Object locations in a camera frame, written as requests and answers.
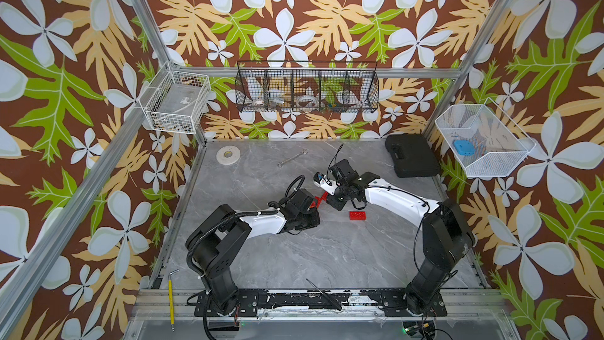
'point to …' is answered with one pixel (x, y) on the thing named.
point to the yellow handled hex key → (171, 297)
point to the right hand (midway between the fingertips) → (329, 195)
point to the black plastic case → (412, 156)
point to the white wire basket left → (176, 101)
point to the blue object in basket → (464, 147)
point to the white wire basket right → (499, 144)
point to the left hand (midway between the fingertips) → (323, 217)
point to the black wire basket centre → (268, 86)
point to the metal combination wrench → (303, 152)
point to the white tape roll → (228, 155)
